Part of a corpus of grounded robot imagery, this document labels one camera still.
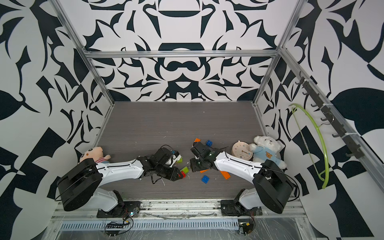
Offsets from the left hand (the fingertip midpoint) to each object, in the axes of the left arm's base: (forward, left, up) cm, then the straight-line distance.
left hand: (181, 173), depth 83 cm
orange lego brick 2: (-2, -12, +7) cm, 14 cm away
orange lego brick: (+22, -10, -3) cm, 24 cm away
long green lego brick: (+2, -2, 0) cm, 3 cm away
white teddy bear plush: (+10, -49, +5) cm, 50 cm away
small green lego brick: (+7, 0, +1) cm, 7 cm away
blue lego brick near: (-3, -13, -2) cm, 13 cm away
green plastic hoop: (-14, -57, +23) cm, 63 cm away
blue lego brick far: (+18, -17, -1) cm, 25 cm away
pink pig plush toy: (+11, +46, +6) cm, 48 cm away
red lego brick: (-1, -2, 0) cm, 2 cm away
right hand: (+4, -7, +1) cm, 8 cm away
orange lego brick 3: (-1, -25, -2) cm, 25 cm away
